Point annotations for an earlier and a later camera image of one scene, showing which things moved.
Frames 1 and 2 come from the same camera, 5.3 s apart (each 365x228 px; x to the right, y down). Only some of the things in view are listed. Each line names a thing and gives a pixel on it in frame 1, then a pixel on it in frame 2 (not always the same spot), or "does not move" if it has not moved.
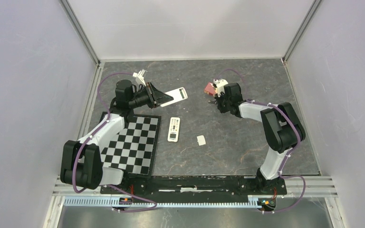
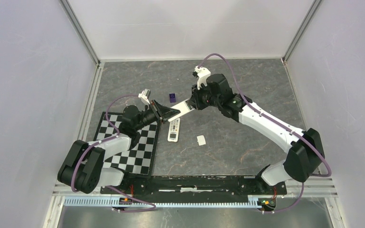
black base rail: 196,185 does not move
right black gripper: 219,99 -> 195,96
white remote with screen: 174,129 does not move
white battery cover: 201,140 does not move
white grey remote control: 177,94 -> 184,107
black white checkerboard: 133,149 does not move
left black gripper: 155,97 -> 157,109
